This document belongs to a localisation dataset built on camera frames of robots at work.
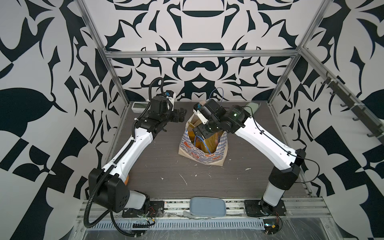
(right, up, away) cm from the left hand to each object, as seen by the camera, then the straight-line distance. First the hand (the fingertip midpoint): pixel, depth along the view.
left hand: (179, 106), depth 78 cm
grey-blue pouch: (+12, -48, -6) cm, 50 cm away
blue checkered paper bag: (+5, -21, -5) cm, 22 cm away
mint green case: (+54, +2, +38) cm, 66 cm away
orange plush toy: (-28, -40, +3) cm, 49 cm away
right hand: (+11, -10, -6) cm, 17 cm away
